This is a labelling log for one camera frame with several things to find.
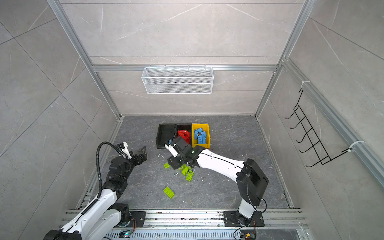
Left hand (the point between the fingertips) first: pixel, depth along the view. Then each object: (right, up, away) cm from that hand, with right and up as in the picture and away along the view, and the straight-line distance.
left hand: (138, 146), depth 82 cm
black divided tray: (+13, +7, +22) cm, 27 cm away
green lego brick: (+14, -14, +10) cm, 22 cm away
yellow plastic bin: (+40, +10, +23) cm, 47 cm away
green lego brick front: (+18, -25, -2) cm, 31 cm away
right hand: (+20, -7, 0) cm, 21 cm away
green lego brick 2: (+29, -19, +6) cm, 35 cm away
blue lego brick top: (+35, +9, +23) cm, 43 cm away
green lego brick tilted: (+26, -16, +6) cm, 31 cm away
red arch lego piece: (+25, +5, +19) cm, 32 cm away
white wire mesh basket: (+23, +43, +18) cm, 52 cm away
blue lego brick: (+38, +3, +20) cm, 43 cm away
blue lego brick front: (+36, +2, +19) cm, 40 cm away
